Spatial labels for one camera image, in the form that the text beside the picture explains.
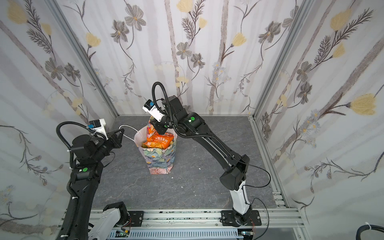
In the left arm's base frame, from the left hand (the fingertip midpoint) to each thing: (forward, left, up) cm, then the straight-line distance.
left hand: (120, 125), depth 69 cm
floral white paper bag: (-10, -17, -19) cm, 27 cm away
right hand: (+1, -14, +6) cm, 16 cm away
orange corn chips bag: (0, -16, -13) cm, 21 cm away
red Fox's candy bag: (-1, -14, -1) cm, 14 cm away
